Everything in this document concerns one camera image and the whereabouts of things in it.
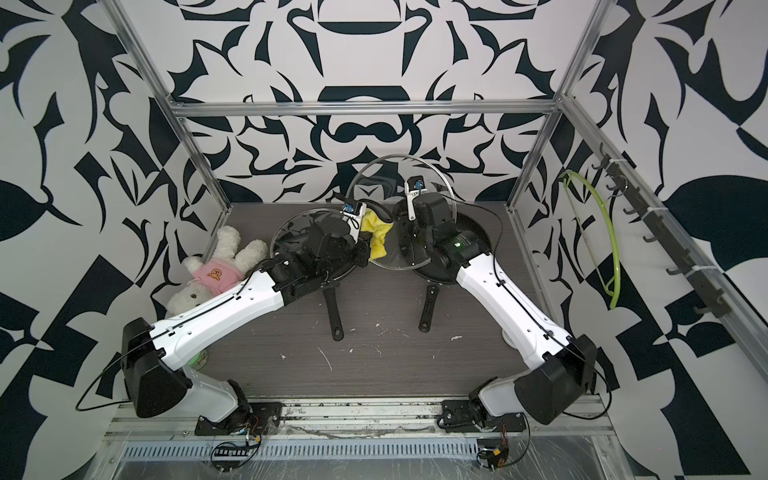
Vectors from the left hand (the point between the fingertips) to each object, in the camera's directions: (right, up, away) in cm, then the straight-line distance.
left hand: (365, 226), depth 74 cm
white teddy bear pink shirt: (-47, -15, +16) cm, 52 cm away
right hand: (+10, +4, +2) cm, 11 cm away
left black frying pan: (-10, -21, +11) cm, 26 cm away
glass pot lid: (-31, 0, +44) cm, 54 cm away
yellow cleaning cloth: (+3, -1, -3) cm, 4 cm away
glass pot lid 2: (+4, +15, +21) cm, 26 cm away
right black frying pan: (+16, -8, +26) cm, 31 cm away
